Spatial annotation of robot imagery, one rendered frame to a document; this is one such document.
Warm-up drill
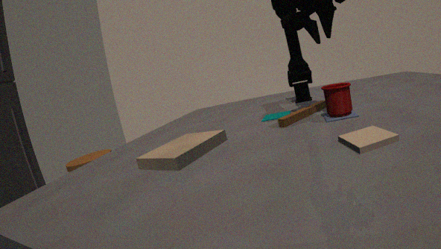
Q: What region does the tan flat rectangular block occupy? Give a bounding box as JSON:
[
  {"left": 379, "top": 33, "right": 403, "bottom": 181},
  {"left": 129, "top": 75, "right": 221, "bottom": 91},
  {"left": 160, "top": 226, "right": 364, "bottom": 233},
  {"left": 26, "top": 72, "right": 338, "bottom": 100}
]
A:
[{"left": 136, "top": 130, "right": 227, "bottom": 171}]

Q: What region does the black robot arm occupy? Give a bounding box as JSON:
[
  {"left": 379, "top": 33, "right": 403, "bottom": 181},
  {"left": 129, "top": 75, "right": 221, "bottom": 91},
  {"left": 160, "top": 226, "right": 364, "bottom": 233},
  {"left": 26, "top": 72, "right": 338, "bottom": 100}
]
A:
[{"left": 271, "top": 0, "right": 313, "bottom": 103}]

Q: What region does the tan flat square slab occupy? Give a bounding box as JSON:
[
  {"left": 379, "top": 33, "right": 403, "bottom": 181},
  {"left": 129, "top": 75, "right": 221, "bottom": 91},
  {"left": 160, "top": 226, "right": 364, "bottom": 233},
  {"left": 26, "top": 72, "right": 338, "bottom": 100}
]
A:
[{"left": 338, "top": 126, "right": 399, "bottom": 154}]

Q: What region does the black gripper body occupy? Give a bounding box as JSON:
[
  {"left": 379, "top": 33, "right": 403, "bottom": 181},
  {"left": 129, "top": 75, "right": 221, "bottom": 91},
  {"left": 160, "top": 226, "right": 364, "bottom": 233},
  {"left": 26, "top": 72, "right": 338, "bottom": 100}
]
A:
[{"left": 281, "top": 0, "right": 334, "bottom": 31}]

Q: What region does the brown wooden bar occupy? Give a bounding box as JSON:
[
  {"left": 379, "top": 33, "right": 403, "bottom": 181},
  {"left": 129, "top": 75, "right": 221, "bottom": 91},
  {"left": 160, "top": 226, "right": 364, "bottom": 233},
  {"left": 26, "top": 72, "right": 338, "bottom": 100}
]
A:
[{"left": 278, "top": 100, "right": 326, "bottom": 127}]

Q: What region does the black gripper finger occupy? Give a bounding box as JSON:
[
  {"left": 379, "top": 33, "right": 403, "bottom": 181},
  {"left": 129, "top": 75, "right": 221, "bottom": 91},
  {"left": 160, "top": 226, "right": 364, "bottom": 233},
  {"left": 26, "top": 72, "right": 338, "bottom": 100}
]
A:
[
  {"left": 294, "top": 16, "right": 320, "bottom": 44},
  {"left": 313, "top": 2, "right": 337, "bottom": 38}
]

